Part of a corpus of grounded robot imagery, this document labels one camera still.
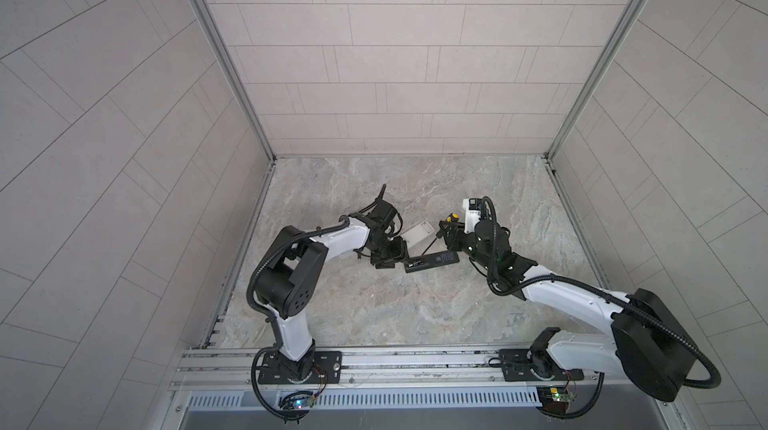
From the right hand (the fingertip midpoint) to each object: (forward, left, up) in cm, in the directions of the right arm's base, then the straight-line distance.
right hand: (438, 226), depth 82 cm
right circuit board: (-39, -22, -15) cm, 47 cm away
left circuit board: (-36, +35, -10) cm, 51 cm away
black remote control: (-4, +2, -12) cm, 13 cm away
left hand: (-4, +8, -11) cm, 14 cm away
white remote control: (+6, +5, -12) cm, 14 cm away
